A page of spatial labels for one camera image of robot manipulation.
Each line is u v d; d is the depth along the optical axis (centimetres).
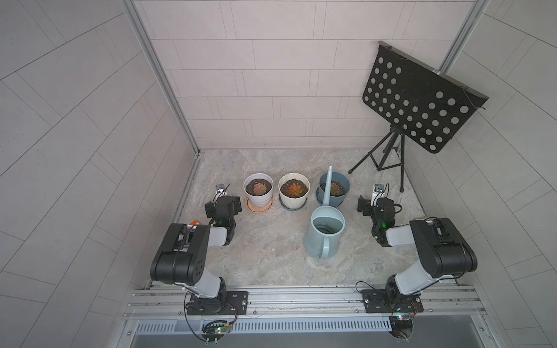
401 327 68
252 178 93
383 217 70
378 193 79
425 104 71
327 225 85
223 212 70
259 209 94
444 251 45
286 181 94
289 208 93
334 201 91
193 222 87
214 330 67
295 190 89
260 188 91
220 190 78
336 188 93
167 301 73
